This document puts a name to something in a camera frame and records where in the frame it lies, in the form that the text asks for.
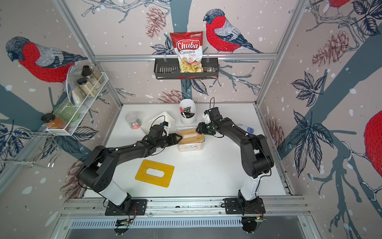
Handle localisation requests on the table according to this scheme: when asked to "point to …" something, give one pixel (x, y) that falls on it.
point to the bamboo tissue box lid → (190, 135)
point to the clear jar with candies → (134, 120)
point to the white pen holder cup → (187, 111)
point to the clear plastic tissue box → (190, 147)
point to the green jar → (66, 111)
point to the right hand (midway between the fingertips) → (199, 129)
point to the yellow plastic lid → (164, 181)
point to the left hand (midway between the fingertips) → (182, 135)
